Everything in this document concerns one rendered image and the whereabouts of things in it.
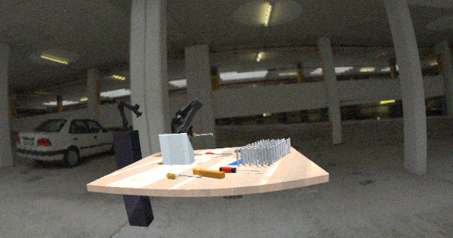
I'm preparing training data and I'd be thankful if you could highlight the orange rectangular bar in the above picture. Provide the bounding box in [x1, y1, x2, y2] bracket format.
[192, 168, 225, 179]

